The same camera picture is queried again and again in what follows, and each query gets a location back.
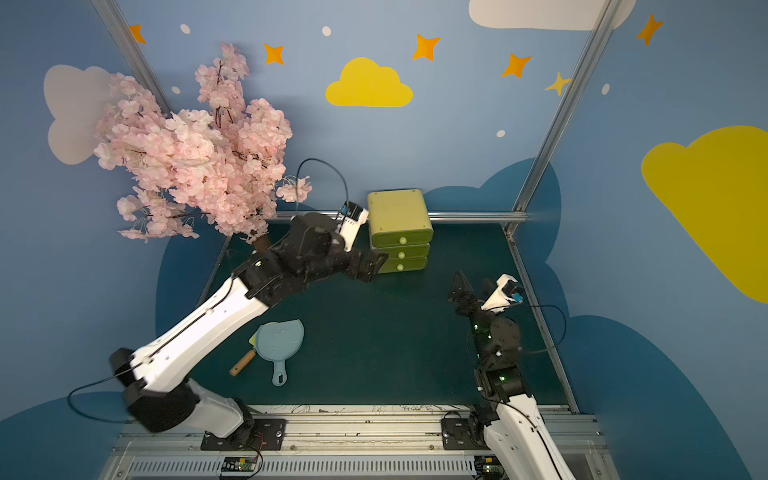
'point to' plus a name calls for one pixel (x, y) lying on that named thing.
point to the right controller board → (488, 467)
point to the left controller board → (239, 464)
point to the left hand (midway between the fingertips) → (370, 242)
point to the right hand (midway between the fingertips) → (474, 275)
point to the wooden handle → (242, 362)
